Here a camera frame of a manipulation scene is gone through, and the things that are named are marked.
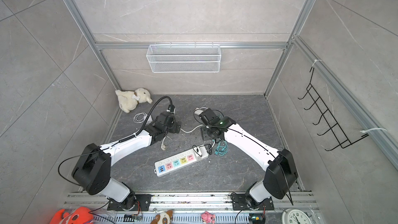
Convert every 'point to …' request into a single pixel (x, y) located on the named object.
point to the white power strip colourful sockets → (178, 161)
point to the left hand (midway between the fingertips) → (171, 117)
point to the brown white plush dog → (164, 218)
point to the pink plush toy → (208, 218)
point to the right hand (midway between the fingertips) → (208, 131)
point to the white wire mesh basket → (184, 58)
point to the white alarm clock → (295, 216)
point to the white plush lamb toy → (129, 100)
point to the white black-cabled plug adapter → (202, 151)
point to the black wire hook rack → (343, 139)
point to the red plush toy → (80, 215)
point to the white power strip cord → (164, 147)
